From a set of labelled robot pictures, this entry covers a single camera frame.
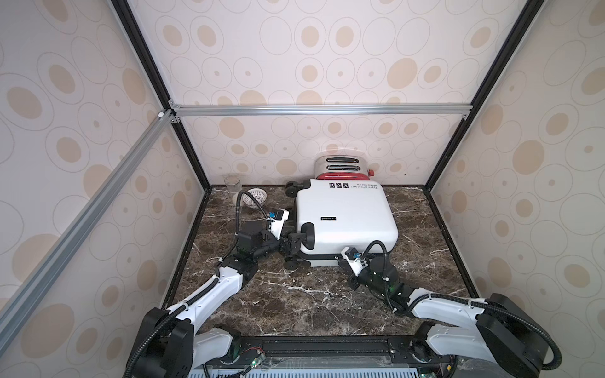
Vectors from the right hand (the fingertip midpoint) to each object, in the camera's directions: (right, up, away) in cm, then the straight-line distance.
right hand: (348, 260), depth 84 cm
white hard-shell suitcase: (-5, +16, 0) cm, 17 cm away
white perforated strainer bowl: (-38, +26, +29) cm, 54 cm away
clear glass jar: (-48, +29, +19) cm, 59 cm away
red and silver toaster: (+1, +37, +22) cm, 43 cm away
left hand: (-15, +10, -7) cm, 19 cm away
